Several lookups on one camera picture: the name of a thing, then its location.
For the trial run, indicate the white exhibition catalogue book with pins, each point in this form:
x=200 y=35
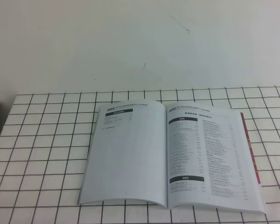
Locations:
x=185 y=154

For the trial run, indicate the white grid tablecloth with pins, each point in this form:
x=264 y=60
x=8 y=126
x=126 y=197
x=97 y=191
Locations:
x=45 y=141

